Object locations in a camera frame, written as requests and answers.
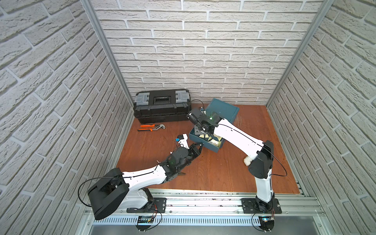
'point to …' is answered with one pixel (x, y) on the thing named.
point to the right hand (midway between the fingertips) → (203, 128)
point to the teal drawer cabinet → (228, 111)
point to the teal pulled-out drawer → (193, 135)
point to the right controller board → (266, 223)
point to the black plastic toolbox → (161, 105)
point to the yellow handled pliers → (181, 173)
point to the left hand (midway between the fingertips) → (207, 143)
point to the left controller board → (144, 222)
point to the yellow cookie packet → (216, 142)
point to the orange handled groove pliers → (156, 127)
